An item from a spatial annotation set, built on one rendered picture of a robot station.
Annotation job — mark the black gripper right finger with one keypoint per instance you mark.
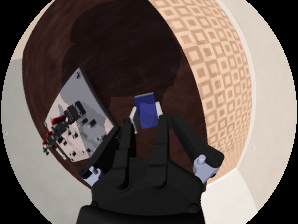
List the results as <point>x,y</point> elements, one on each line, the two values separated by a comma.
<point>207,160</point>

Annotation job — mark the dark blue rectangular block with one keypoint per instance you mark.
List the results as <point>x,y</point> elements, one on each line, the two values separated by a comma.
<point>146,109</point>

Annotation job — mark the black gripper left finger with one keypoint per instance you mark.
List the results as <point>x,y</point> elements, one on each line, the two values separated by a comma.
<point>102,159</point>

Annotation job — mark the grey fixture plate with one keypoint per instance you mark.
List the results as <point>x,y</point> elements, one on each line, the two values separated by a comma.
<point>81,90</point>

